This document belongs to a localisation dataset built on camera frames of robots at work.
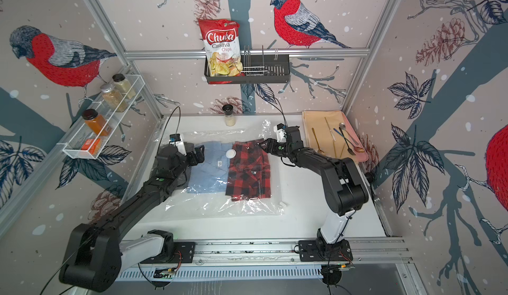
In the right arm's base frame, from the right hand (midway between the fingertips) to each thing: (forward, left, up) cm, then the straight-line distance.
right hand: (262, 145), depth 93 cm
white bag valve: (0, +16, -8) cm, 19 cm away
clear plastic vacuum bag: (-25, +19, -11) cm, 33 cm away
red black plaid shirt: (-9, +6, -10) cm, 14 cm away
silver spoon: (+23, -47, -11) cm, 54 cm away
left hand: (-5, +29, +7) cm, 30 cm away
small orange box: (-18, +59, +22) cm, 65 cm away
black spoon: (+6, -47, -11) cm, 48 cm away
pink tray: (+9, -52, -12) cm, 54 cm away
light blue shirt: (-12, +24, -9) cm, 29 cm away
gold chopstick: (+12, -39, -10) cm, 43 cm away
